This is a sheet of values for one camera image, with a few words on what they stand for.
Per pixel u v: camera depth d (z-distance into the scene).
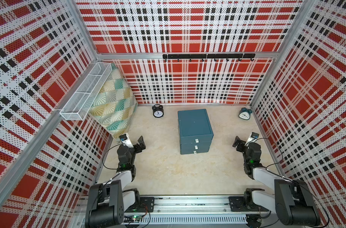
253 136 0.75
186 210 0.73
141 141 0.82
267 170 0.58
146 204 0.73
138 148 0.78
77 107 0.69
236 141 0.82
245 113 1.08
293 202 0.41
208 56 0.88
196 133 0.77
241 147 0.80
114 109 0.86
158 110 1.08
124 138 0.73
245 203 0.68
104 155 0.95
